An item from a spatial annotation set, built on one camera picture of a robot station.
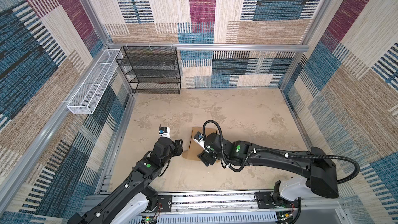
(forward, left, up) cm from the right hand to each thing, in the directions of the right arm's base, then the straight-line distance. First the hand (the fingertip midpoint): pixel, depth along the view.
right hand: (205, 151), depth 78 cm
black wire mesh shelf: (+58, +35, +5) cm, 68 cm away
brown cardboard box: (+2, +5, -3) cm, 6 cm away
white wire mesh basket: (+40, +66, +9) cm, 78 cm away
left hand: (+6, +13, +1) cm, 14 cm away
